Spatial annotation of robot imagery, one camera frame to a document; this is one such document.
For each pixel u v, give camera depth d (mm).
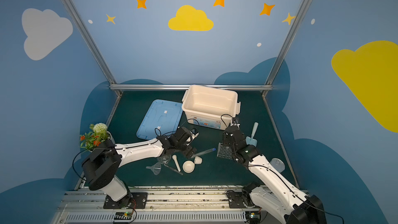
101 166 446
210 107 1118
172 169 841
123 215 730
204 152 925
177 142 675
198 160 849
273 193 467
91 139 771
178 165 847
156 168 825
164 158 840
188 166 843
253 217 733
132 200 732
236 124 693
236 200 749
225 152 886
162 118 1068
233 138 594
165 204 737
